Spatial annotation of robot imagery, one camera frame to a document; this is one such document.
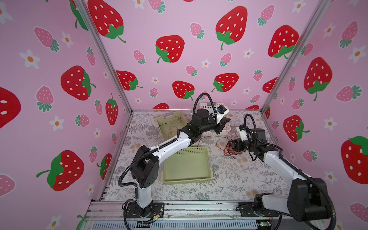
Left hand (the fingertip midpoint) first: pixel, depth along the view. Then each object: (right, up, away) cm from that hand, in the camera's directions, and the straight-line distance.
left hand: (230, 118), depth 73 cm
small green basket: (-38, -5, +37) cm, 53 cm away
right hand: (+6, -13, +14) cm, 20 cm away
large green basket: (-20, -30, +17) cm, 40 cm away
